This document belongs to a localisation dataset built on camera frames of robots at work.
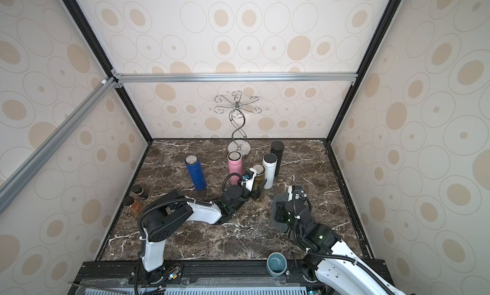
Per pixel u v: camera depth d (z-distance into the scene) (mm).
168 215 521
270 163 820
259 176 779
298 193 673
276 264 759
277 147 887
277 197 768
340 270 485
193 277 733
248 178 729
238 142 1149
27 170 546
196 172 876
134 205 848
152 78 915
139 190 876
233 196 673
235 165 853
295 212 539
